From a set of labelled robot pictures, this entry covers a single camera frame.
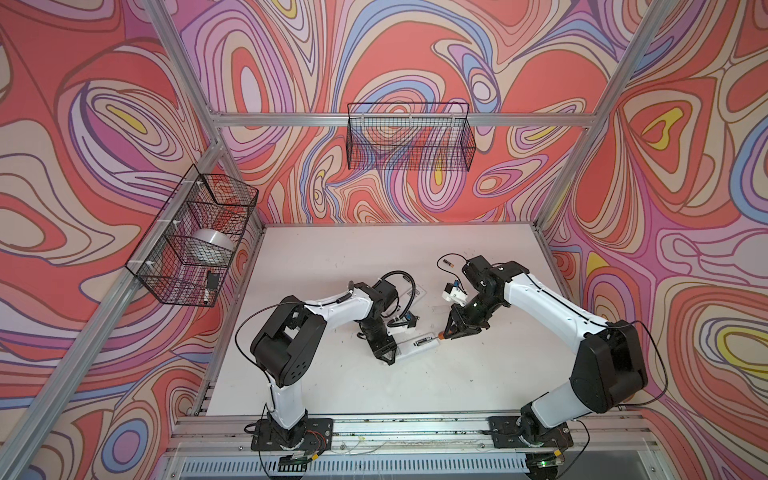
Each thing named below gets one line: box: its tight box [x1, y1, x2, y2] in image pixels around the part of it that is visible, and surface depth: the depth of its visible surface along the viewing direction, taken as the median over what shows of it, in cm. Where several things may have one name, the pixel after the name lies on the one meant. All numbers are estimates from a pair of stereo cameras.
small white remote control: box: [392, 332, 440, 360], surface depth 88 cm
